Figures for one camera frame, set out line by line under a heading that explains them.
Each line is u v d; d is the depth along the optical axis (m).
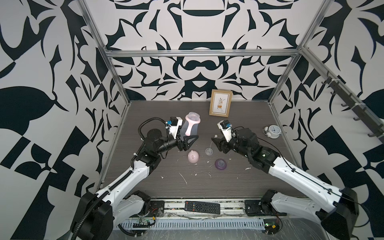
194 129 0.62
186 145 0.64
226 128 0.62
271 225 0.71
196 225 0.78
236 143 0.62
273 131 0.99
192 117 0.64
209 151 0.92
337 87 0.64
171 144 0.64
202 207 0.74
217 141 0.65
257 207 0.74
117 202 0.43
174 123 0.62
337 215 0.38
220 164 0.87
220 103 1.08
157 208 0.73
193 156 0.87
